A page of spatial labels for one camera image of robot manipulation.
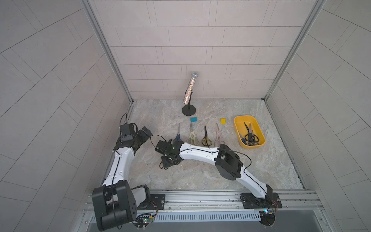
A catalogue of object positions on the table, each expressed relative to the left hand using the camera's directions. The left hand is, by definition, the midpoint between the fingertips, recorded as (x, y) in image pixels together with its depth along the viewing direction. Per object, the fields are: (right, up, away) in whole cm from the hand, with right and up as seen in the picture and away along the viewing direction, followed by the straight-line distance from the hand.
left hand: (147, 132), depth 86 cm
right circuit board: (+63, -39, -18) cm, 76 cm away
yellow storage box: (+61, 0, +14) cm, 63 cm away
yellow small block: (+49, +6, +16) cm, 52 cm away
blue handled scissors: (+18, -4, +10) cm, 21 cm away
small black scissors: (+10, -18, -6) cm, 22 cm away
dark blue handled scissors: (+60, -6, +7) cm, 61 cm away
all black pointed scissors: (+65, -4, +8) cm, 65 cm away
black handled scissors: (+68, -8, +5) cm, 68 cm away
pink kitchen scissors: (+44, -8, +7) cm, 45 cm away
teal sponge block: (+28, +6, +19) cm, 35 cm away
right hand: (+12, -20, 0) cm, 23 cm away
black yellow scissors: (+36, -7, +7) cm, 38 cm away
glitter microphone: (+28, +35, +7) cm, 46 cm away
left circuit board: (+5, -38, -21) cm, 43 cm away
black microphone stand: (+22, +25, +8) cm, 34 cm away
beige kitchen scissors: (+27, -6, +8) cm, 29 cm away
